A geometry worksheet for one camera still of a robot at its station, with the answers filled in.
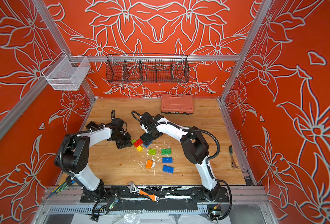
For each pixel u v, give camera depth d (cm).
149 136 80
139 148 89
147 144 81
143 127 71
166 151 88
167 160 83
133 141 92
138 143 90
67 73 92
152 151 88
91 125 99
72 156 47
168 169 81
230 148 89
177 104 111
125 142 83
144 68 101
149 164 83
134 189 74
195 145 52
